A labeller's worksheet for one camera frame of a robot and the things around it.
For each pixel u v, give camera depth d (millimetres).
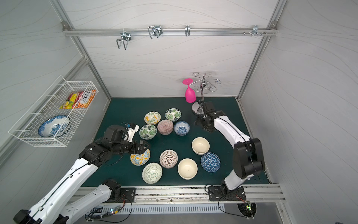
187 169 821
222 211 682
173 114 1076
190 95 989
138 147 637
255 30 764
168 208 703
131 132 656
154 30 762
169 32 775
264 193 765
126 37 784
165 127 984
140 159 858
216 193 735
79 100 730
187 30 762
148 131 984
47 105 647
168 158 858
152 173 801
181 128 1009
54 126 630
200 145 909
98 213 692
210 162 840
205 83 928
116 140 557
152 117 1045
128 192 743
